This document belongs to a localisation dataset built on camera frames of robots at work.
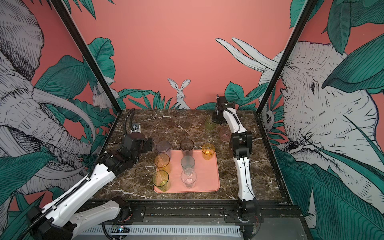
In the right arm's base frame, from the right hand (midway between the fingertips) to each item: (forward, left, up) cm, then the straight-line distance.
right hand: (214, 118), depth 105 cm
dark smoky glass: (-22, +18, -3) cm, 28 cm away
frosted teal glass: (-31, +18, -6) cm, 36 cm away
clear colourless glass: (-40, +17, -6) cm, 44 cm away
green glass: (-44, +30, +2) cm, 54 cm away
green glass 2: (-1, +3, -8) cm, 9 cm away
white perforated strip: (-65, -3, -9) cm, 65 cm away
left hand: (-27, +41, +16) cm, 52 cm away
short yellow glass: (-22, +5, -7) cm, 24 cm away
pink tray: (-37, +5, -8) cm, 39 cm away
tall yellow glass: (-36, +31, +3) cm, 47 cm away
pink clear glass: (-10, -8, -6) cm, 14 cm away
